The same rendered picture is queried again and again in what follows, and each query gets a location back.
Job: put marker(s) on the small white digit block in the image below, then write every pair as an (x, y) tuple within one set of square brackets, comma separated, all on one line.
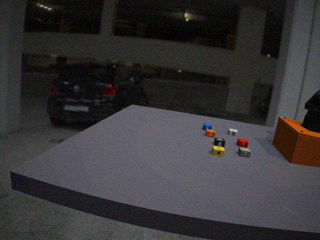
[(233, 132)]

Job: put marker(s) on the yellow block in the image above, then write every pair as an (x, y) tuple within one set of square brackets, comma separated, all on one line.
[(218, 151)]

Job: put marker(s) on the blue block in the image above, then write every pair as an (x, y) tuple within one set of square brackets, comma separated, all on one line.
[(206, 127)]

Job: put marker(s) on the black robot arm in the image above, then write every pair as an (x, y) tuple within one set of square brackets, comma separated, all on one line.
[(311, 121)]

